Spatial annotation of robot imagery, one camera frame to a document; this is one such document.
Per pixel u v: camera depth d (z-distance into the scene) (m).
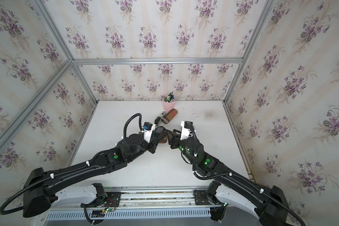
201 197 0.72
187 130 0.61
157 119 1.03
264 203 0.41
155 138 0.68
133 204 0.72
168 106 1.08
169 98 1.07
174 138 0.62
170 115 1.07
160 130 0.69
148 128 0.60
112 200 0.72
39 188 0.39
